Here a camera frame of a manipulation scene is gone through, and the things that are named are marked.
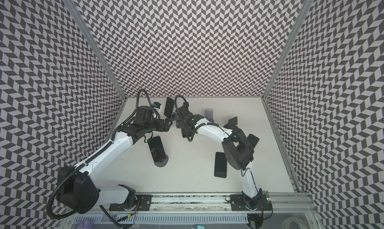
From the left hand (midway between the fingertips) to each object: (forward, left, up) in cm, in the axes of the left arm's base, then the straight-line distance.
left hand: (166, 122), depth 83 cm
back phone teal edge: (+16, +1, -5) cm, 16 cm away
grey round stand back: (+15, -1, -15) cm, 21 cm away
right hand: (+5, -10, -9) cm, 14 cm away
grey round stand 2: (-18, +2, -13) cm, 22 cm away
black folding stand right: (+4, -39, -9) cm, 40 cm away
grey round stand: (+13, -25, -10) cm, 30 cm away
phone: (-19, -30, -17) cm, 39 cm away
